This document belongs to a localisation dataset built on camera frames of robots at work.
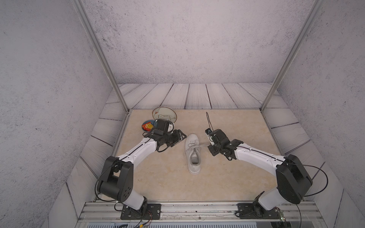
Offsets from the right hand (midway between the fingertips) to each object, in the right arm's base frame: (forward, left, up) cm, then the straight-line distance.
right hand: (214, 144), depth 88 cm
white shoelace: (-2, +12, 0) cm, 12 cm away
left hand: (+1, +17, +5) cm, 18 cm away
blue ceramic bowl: (+24, +48, -6) cm, 54 cm away
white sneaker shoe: (-11, +12, -2) cm, 17 cm away
